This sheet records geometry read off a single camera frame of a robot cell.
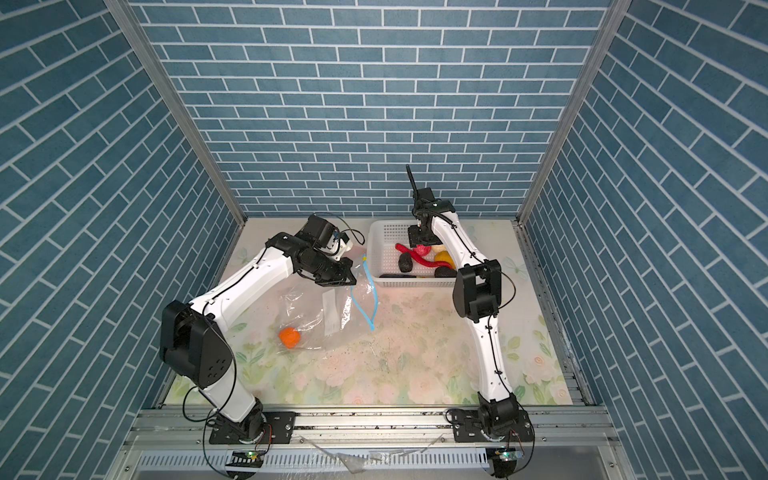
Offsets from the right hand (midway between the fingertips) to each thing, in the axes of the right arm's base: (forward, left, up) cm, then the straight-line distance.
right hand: (420, 237), depth 102 cm
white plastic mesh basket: (-3, +13, -10) cm, 16 cm away
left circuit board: (-64, +40, -13) cm, 77 cm away
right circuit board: (-59, -23, -12) cm, 64 cm away
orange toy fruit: (-36, +36, -6) cm, 51 cm away
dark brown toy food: (-7, +5, -6) cm, 10 cm away
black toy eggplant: (-10, -9, -6) cm, 14 cm away
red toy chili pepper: (-3, -1, -8) cm, 9 cm away
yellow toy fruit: (-3, -8, -5) cm, 10 cm away
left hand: (-24, +17, +7) cm, 30 cm away
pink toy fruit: (-1, -1, -5) cm, 5 cm away
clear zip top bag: (-28, +27, -7) cm, 39 cm away
